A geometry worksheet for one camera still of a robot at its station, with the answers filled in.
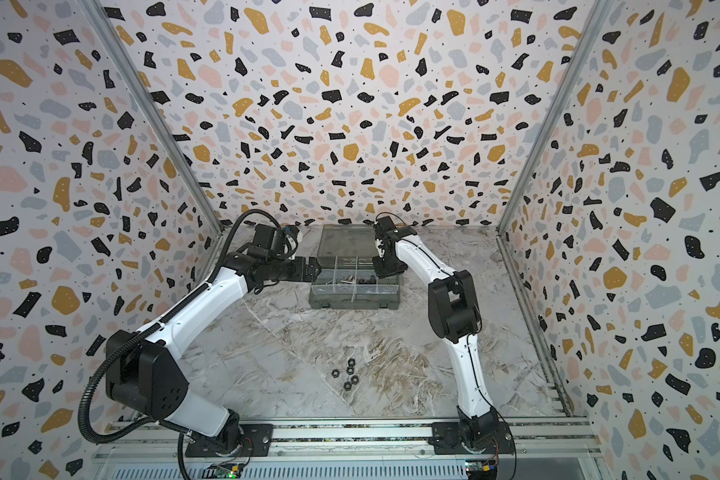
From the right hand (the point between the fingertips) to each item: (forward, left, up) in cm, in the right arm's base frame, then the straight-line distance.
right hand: (379, 266), depth 99 cm
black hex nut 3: (-36, +9, -8) cm, 38 cm away
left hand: (-9, +20, +13) cm, 25 cm away
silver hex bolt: (-2, +10, -6) cm, 12 cm away
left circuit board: (-55, +36, -7) cm, 66 cm away
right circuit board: (-54, -25, -9) cm, 60 cm away
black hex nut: (-32, +12, -8) cm, 35 cm away
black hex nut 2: (-34, +7, -8) cm, 36 cm away
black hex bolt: (-1, +5, -7) cm, 8 cm away
